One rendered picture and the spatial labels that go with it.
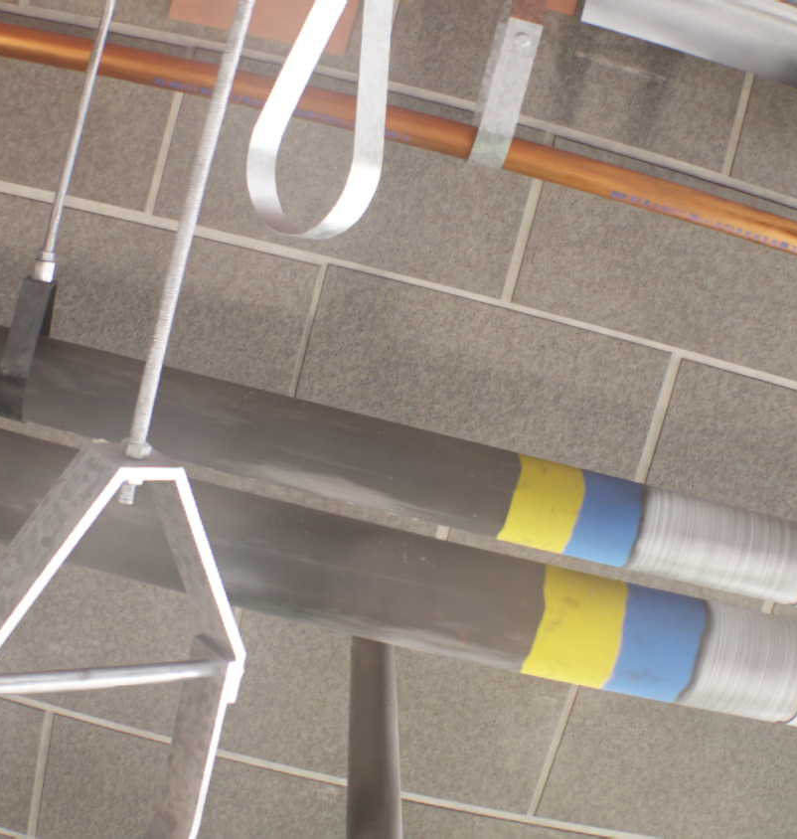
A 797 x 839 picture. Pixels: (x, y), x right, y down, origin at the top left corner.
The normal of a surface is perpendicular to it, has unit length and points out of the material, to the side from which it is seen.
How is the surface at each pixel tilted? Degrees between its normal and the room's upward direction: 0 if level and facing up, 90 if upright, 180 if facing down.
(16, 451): 34
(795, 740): 90
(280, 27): 90
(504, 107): 90
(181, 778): 90
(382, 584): 71
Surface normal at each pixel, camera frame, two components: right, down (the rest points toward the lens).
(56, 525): -0.46, -0.53
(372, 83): 0.71, 0.06
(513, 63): 0.02, 0.24
